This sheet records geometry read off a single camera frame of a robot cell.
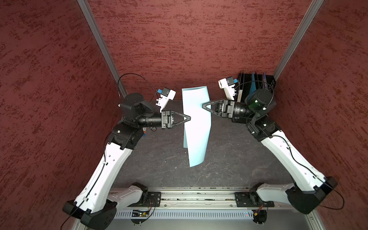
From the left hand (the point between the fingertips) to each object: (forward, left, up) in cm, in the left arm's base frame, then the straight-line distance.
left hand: (187, 123), depth 51 cm
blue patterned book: (+42, -50, -16) cm, 67 cm away
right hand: (+4, -5, +3) cm, 7 cm away
